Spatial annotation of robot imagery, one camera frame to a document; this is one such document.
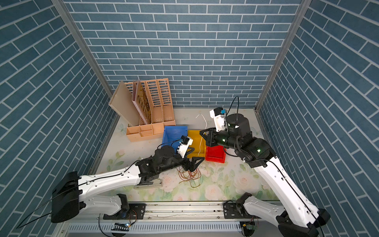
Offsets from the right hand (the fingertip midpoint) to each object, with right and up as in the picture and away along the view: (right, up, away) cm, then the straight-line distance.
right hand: (202, 133), depth 61 cm
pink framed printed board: (-39, +19, +35) cm, 56 cm away
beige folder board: (-53, +18, +37) cm, 67 cm away
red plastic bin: (+10, -15, +28) cm, 33 cm away
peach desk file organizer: (-31, +23, +52) cm, 65 cm away
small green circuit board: (+24, -46, +9) cm, 53 cm away
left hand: (+1, -12, +8) cm, 14 cm away
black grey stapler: (-21, -18, -6) cm, 28 cm away
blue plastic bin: (-20, -5, +43) cm, 47 cm away
